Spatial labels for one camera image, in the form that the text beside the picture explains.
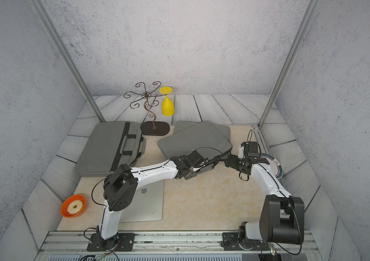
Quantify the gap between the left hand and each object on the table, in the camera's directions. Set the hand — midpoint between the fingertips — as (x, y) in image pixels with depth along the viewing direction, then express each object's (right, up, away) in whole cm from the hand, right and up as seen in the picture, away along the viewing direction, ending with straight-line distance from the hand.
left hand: (192, 167), depth 91 cm
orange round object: (-61, -14, -10) cm, 64 cm away
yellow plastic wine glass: (-15, +36, +8) cm, 39 cm away
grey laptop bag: (+13, +15, +13) cm, 24 cm away
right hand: (+22, +3, -4) cm, 22 cm away
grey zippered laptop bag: (-52, +12, +12) cm, 55 cm away
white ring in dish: (-58, -19, -12) cm, 62 cm away
